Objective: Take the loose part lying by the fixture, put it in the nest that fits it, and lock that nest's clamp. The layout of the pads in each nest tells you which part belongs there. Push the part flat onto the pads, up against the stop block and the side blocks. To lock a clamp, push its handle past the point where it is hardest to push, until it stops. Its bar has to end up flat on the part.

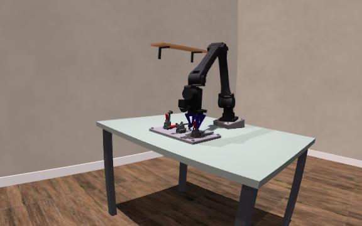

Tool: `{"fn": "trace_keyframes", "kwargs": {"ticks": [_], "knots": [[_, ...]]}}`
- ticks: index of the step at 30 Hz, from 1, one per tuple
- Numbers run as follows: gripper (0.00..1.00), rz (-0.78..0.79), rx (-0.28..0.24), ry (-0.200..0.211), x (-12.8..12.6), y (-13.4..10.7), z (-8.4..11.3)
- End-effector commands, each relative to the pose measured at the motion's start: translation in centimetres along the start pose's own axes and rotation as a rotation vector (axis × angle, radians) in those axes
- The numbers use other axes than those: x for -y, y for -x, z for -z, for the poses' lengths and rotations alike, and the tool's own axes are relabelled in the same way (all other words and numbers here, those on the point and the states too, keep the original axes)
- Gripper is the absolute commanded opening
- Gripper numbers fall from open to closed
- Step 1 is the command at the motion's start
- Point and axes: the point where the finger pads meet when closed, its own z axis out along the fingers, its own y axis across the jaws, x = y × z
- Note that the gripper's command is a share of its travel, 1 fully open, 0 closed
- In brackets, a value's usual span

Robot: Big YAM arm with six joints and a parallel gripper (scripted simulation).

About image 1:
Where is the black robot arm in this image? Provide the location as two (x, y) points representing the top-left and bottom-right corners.
(178, 42), (238, 122)

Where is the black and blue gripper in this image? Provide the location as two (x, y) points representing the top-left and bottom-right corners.
(185, 99), (207, 129)

